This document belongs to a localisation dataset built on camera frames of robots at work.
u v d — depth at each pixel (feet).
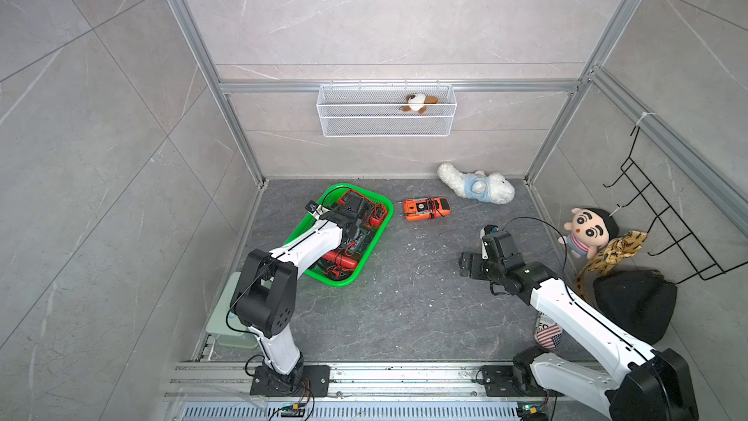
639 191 2.40
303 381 2.38
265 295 1.54
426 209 3.44
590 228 2.67
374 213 3.20
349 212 2.36
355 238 2.43
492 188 3.44
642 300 2.18
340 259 2.82
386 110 3.29
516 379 2.17
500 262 2.03
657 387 1.24
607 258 2.50
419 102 2.86
